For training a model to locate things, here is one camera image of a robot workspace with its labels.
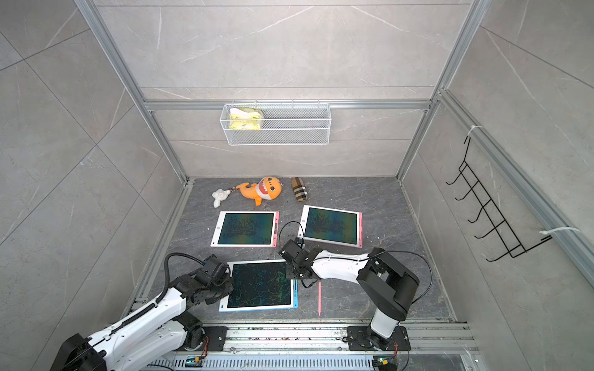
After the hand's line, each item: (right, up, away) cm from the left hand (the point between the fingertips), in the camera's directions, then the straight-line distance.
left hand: (235, 283), depth 85 cm
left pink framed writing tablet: (0, +18, +16) cm, 24 cm away
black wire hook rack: (+80, +25, -22) cm, 86 cm away
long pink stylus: (+32, -4, -3) cm, 32 cm away
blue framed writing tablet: (+9, -1, 0) cm, 9 cm away
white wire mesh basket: (+14, +65, +15) cm, 68 cm away
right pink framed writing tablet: (+40, +19, +16) cm, 47 cm away
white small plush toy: (-15, +33, +24) cm, 43 cm away
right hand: (+21, +3, +3) cm, 22 cm away
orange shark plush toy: (+10, +37, +22) cm, 44 cm away
